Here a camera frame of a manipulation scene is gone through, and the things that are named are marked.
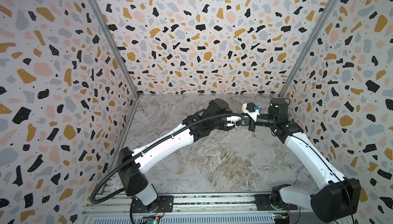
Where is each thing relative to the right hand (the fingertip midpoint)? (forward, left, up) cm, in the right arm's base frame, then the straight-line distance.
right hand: (236, 113), depth 71 cm
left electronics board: (-39, +38, -30) cm, 62 cm away
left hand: (+1, +1, +3) cm, 3 cm away
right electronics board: (-37, -22, -32) cm, 54 cm away
